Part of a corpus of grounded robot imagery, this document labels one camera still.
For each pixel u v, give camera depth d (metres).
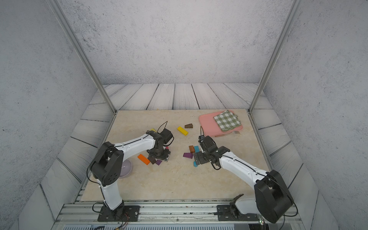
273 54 0.88
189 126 1.11
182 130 1.08
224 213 0.71
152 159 0.91
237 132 1.08
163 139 0.71
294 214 0.41
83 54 0.87
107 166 0.49
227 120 1.12
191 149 0.96
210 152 0.65
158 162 0.91
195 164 0.77
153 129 1.09
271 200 0.41
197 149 0.98
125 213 0.72
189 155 0.94
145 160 0.92
